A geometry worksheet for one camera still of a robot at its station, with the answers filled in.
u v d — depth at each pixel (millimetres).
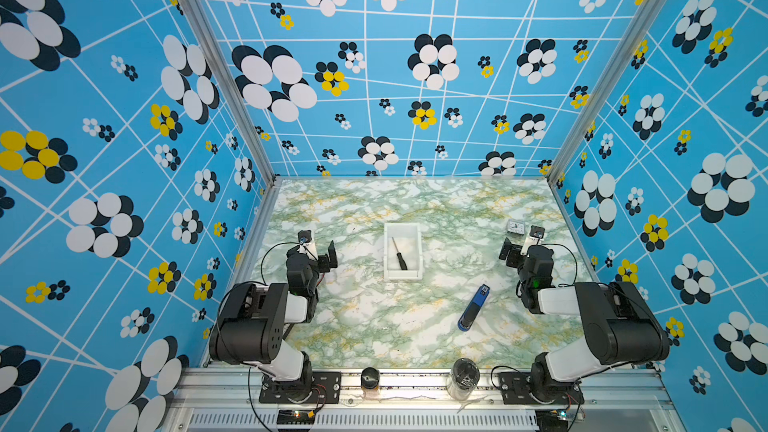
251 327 455
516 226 1027
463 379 654
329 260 845
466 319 841
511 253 862
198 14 761
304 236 788
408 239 1021
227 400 733
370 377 664
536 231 800
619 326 456
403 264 953
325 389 726
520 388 725
